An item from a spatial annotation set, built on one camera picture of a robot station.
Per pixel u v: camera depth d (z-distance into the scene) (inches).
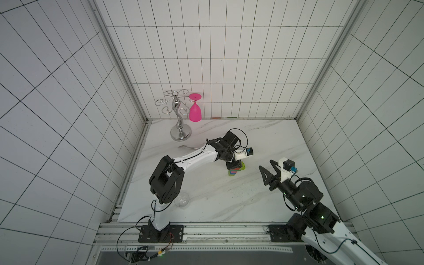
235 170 34.6
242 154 29.3
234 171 35.4
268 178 24.6
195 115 40.1
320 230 19.9
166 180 19.3
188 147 40.9
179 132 43.4
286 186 23.2
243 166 33.2
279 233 28.0
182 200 32.0
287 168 21.8
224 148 25.9
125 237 27.9
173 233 28.5
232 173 36.3
